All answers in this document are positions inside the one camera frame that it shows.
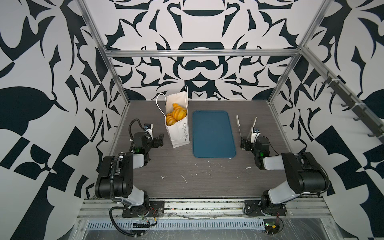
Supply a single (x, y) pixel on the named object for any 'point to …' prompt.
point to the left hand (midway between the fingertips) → (155, 131)
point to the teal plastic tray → (213, 135)
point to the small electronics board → (271, 226)
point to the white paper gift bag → (177, 133)
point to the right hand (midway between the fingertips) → (251, 135)
